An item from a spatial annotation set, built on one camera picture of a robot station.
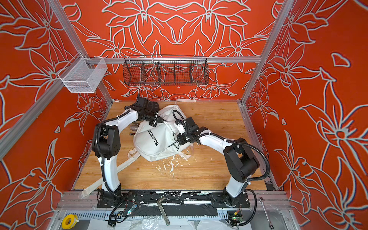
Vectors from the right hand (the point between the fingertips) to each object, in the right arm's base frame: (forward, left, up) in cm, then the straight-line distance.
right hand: (179, 136), depth 89 cm
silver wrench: (-43, -45, -8) cm, 63 cm away
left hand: (+11, +8, +6) cm, 15 cm away
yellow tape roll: (-44, +51, -7) cm, 68 cm away
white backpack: (-6, +15, +2) cm, 16 cm away
